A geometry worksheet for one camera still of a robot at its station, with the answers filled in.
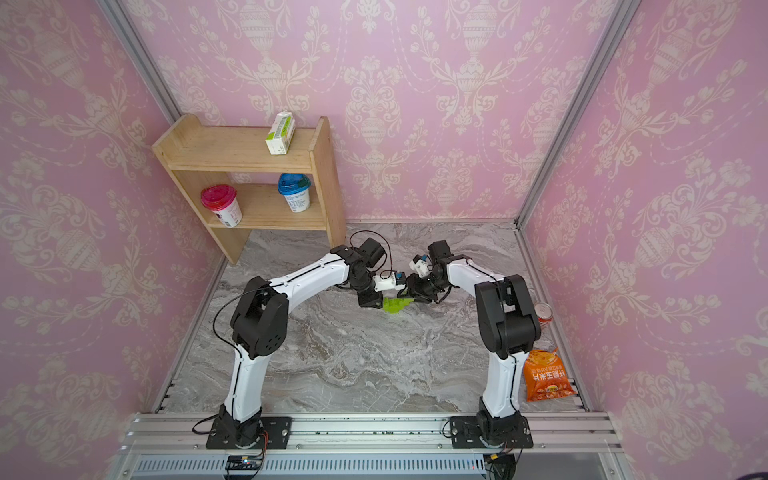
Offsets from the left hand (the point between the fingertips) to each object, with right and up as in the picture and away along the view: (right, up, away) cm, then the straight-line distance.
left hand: (378, 299), depth 93 cm
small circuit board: (-32, -36, -21) cm, 53 cm away
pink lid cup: (-43, +30, -10) cm, 53 cm away
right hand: (+9, +1, +1) cm, 9 cm away
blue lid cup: (-24, +34, -5) cm, 42 cm away
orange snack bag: (+44, -18, -15) cm, 50 cm away
